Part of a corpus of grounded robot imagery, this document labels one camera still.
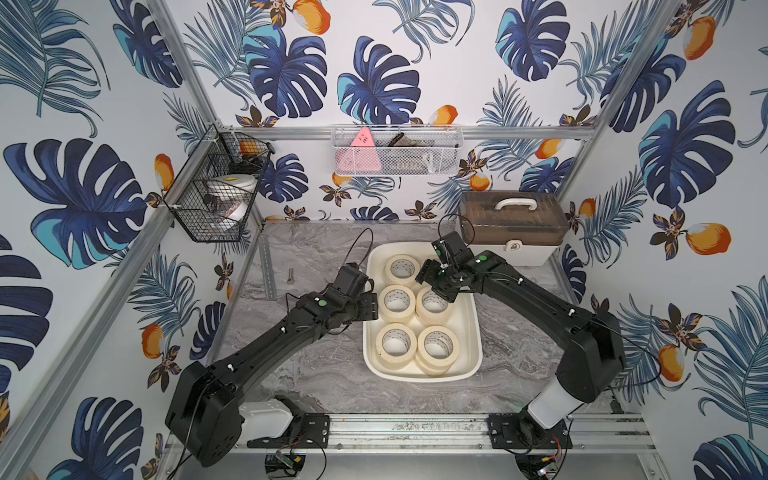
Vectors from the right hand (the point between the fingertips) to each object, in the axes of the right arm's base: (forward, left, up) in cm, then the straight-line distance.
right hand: (422, 281), depth 84 cm
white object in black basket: (+22, +58, +12) cm, 63 cm away
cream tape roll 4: (-12, +7, -16) cm, 21 cm away
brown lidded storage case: (+23, -35, -1) cm, 42 cm away
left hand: (-6, +15, -1) cm, 16 cm away
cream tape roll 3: (-1, -4, -14) cm, 14 cm away
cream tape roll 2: (+1, +7, -14) cm, 16 cm away
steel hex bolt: (+10, +44, -14) cm, 47 cm away
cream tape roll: (+14, +5, -13) cm, 20 cm away
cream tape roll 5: (-20, -3, -10) cm, 23 cm away
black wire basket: (+34, +62, +20) cm, 74 cm away
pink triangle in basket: (+31, +18, +21) cm, 41 cm away
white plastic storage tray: (-6, -13, -12) cm, 19 cm away
